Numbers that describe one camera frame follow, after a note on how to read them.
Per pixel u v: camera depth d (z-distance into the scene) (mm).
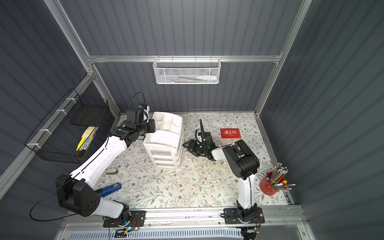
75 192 404
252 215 691
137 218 726
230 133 1081
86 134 741
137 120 619
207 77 911
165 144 777
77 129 767
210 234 770
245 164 518
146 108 723
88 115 818
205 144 790
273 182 766
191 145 881
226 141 1037
